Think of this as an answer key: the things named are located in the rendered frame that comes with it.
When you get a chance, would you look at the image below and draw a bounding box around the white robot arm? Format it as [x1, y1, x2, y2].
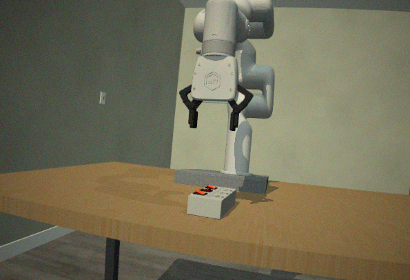
[193, 0, 275, 176]

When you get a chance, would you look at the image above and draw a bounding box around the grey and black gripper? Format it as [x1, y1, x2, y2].
[179, 52, 253, 131]

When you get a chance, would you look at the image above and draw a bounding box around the grey power strip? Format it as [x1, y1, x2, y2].
[187, 185, 236, 219]

